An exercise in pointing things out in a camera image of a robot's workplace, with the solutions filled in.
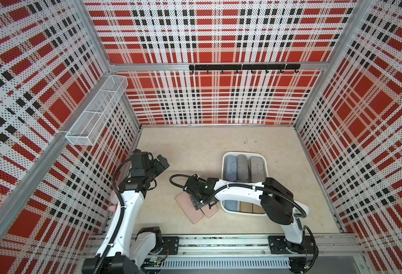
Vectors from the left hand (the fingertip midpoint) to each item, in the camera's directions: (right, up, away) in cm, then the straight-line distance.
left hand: (163, 164), depth 81 cm
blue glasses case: (+34, -3, +10) cm, 36 cm away
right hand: (+20, -18, +4) cm, 27 cm away
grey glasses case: (+40, -3, +10) cm, 41 cm away
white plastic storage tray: (+45, +3, +18) cm, 49 cm away
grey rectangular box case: (+47, -5, +10) cm, 49 cm away
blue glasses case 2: (+33, -21, +3) cm, 39 cm away
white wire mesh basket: (-43, +18, +8) cm, 47 cm away
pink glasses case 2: (+21, -23, +1) cm, 32 cm away
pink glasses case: (+12, -20, -1) cm, 23 cm away
